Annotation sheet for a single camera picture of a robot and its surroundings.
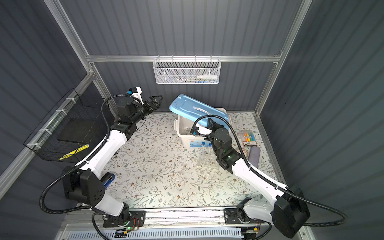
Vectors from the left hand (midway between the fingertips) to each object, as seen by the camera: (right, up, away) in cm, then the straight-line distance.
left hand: (159, 98), depth 76 cm
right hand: (+28, -10, -3) cm, 30 cm away
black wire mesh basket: (-45, -21, -15) cm, 51 cm away
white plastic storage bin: (+10, -14, +32) cm, 36 cm away
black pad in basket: (-40, -16, -3) cm, 44 cm away
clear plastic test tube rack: (+27, -38, +17) cm, 49 cm away
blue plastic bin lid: (+18, -6, +2) cm, 19 cm away
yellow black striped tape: (-36, -26, -10) cm, 45 cm away
